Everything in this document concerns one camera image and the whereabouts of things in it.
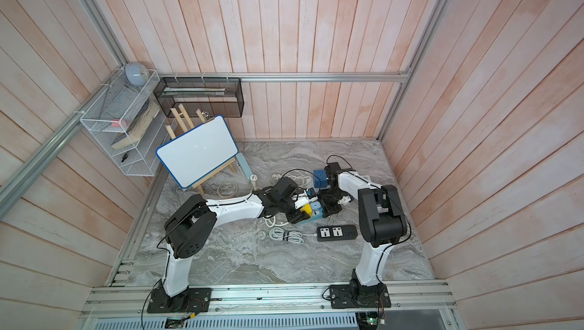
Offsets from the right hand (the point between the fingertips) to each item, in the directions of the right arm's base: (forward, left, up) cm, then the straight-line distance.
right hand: (318, 205), depth 96 cm
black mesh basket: (+28, +42, +36) cm, 62 cm away
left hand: (-5, +7, +4) cm, 9 cm away
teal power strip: (-5, +1, +3) cm, 6 cm away
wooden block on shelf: (+21, +66, +33) cm, 77 cm away
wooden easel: (+19, +52, +34) cm, 65 cm away
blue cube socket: (+17, -3, -2) cm, 17 cm away
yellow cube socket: (-7, +5, +9) cm, 12 cm away
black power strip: (-13, -7, +2) cm, 15 cm away
